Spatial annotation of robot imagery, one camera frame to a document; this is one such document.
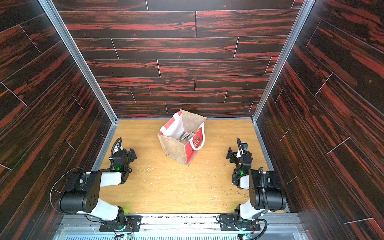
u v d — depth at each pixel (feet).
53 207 1.45
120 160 2.34
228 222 2.42
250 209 1.75
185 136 3.40
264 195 1.36
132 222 2.41
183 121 3.32
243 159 2.21
